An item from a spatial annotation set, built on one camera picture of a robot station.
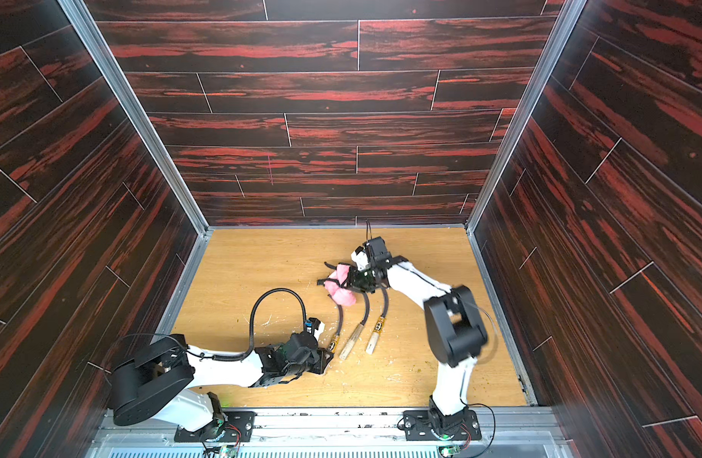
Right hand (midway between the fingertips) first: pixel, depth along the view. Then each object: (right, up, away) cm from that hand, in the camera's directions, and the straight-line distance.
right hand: (347, 284), depth 93 cm
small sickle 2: (+2, -16, -5) cm, 16 cm away
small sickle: (-4, -18, -7) cm, 19 cm away
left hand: (-4, -22, -8) cm, 24 cm away
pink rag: (-4, -1, -3) cm, 5 cm away
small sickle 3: (+8, -18, -7) cm, 20 cm away
